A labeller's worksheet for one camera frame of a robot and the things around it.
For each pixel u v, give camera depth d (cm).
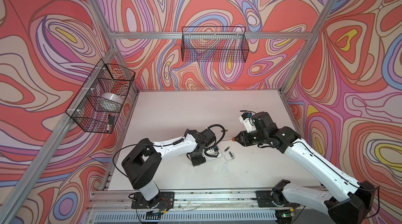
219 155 85
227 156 88
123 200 75
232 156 88
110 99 72
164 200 73
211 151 77
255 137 62
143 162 46
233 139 75
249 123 67
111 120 73
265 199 73
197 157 73
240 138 65
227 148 91
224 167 85
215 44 96
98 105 73
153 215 72
